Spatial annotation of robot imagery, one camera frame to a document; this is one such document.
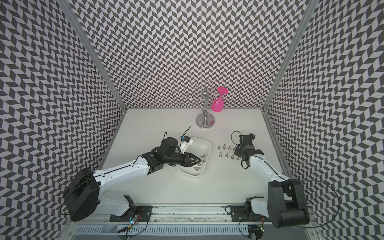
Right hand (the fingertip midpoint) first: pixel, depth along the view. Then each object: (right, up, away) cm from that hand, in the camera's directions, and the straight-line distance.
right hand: (241, 153), depth 89 cm
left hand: (-26, -2, -14) cm, 30 cm away
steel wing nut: (-9, +2, +7) cm, 12 cm away
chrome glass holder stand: (-21, +20, +20) cm, 36 cm away
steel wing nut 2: (-23, -2, +2) cm, 23 cm away
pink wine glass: (-14, +31, +4) cm, 34 cm away
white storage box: (-24, +2, +5) cm, 25 cm away
